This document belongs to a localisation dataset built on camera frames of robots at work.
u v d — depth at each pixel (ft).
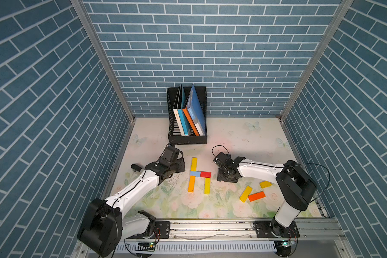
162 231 2.40
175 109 2.72
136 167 2.91
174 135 3.62
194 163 3.16
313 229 2.49
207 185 2.86
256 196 2.77
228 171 2.17
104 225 1.30
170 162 2.11
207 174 3.00
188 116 2.91
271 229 2.19
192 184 2.91
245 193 2.79
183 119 2.92
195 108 3.37
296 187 1.51
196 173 3.02
